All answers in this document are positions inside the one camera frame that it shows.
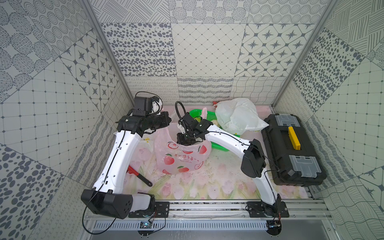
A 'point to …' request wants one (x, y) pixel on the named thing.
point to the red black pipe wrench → (130, 170)
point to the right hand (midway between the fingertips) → (179, 144)
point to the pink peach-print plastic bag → (172, 158)
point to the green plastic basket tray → (212, 116)
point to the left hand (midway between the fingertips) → (175, 119)
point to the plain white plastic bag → (238, 116)
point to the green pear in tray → (198, 118)
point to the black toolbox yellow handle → (293, 157)
